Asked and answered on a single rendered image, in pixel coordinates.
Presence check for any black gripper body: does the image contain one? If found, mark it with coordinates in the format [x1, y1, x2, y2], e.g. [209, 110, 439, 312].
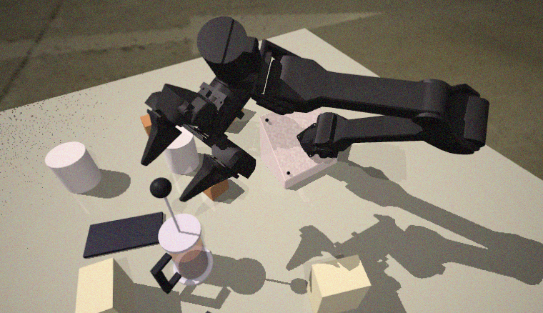
[144, 80, 256, 179]

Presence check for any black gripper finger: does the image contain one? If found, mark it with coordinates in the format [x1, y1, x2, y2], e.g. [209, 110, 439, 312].
[179, 154, 239, 202]
[141, 109, 183, 166]

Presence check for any orange-brown block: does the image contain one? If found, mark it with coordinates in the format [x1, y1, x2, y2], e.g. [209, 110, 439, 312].
[203, 179, 229, 201]
[140, 114, 151, 136]

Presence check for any grey cylinder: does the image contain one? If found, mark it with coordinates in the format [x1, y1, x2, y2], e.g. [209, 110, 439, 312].
[163, 126, 199, 174]
[45, 141, 101, 194]

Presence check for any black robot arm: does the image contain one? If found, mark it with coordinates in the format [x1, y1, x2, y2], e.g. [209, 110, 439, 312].
[155, 16, 489, 158]

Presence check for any french press with black knob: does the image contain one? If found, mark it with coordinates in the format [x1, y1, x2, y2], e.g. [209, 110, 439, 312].
[149, 177, 214, 294]

